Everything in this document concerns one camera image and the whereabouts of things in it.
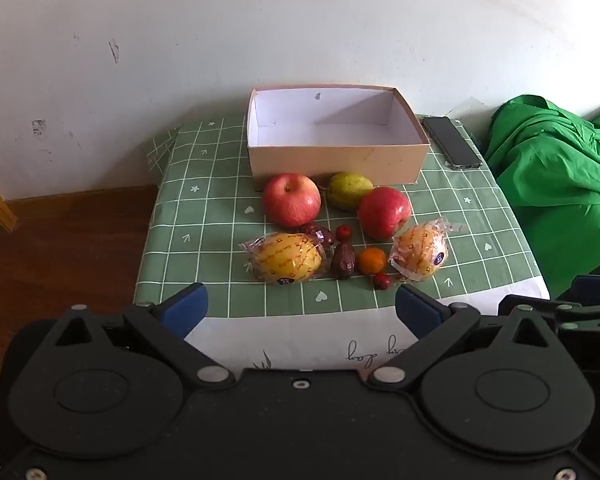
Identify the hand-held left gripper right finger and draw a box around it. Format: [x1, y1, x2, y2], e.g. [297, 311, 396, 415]
[369, 284, 553, 391]

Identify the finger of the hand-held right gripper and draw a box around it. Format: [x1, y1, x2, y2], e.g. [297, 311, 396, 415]
[497, 294, 600, 331]
[571, 275, 600, 307]

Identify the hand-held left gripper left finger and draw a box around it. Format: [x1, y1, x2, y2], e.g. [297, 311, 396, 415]
[55, 282, 236, 391]

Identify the round yellow fruit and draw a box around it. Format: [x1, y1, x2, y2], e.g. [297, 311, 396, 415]
[388, 217, 466, 282]

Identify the small orange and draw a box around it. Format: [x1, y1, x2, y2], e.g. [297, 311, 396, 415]
[356, 247, 388, 276]

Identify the dark brown date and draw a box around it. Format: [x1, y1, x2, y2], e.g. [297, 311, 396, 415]
[330, 242, 357, 280]

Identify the deep red apple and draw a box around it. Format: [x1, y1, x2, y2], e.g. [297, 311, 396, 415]
[357, 186, 412, 241]

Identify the long yellow fruit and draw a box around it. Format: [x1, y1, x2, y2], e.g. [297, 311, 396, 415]
[238, 231, 329, 287]

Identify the red date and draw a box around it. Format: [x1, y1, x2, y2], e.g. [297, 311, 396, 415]
[300, 223, 336, 247]

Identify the green pear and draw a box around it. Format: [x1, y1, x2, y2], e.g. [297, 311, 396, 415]
[327, 171, 375, 211]

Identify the pale red apple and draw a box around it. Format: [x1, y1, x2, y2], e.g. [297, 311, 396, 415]
[262, 173, 322, 228]

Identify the cardboard box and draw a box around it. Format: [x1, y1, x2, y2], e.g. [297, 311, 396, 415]
[246, 85, 431, 192]

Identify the green checkered tablecloth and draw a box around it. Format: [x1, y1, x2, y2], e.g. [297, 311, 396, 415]
[134, 115, 551, 373]

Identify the green cloth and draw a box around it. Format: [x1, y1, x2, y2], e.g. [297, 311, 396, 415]
[482, 94, 600, 301]

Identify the black smartphone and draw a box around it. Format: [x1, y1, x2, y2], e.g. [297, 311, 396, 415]
[421, 116, 483, 170]

